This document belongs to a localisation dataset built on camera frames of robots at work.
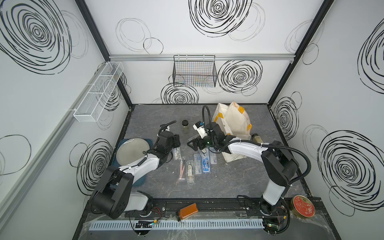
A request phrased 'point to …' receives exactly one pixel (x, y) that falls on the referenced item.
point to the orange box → (188, 210)
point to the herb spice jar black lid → (185, 129)
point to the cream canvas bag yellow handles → (235, 121)
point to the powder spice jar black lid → (256, 138)
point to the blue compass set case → (206, 162)
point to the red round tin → (302, 206)
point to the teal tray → (142, 180)
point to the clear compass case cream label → (190, 173)
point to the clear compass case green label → (176, 153)
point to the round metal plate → (131, 150)
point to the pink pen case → (182, 168)
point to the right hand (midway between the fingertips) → (192, 142)
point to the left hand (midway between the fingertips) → (176, 136)
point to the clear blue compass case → (213, 156)
